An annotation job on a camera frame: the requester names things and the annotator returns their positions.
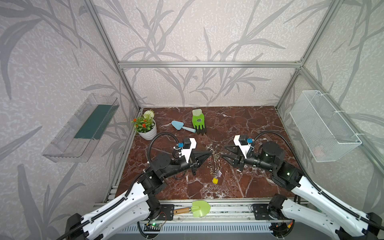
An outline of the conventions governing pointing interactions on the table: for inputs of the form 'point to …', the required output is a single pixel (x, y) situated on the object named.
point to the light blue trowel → (178, 125)
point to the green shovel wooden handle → (199, 209)
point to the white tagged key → (219, 173)
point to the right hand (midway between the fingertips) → (223, 146)
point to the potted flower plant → (146, 125)
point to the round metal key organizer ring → (211, 145)
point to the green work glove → (198, 121)
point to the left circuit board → (152, 227)
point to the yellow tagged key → (215, 181)
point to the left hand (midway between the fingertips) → (211, 152)
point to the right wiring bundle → (281, 229)
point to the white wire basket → (327, 138)
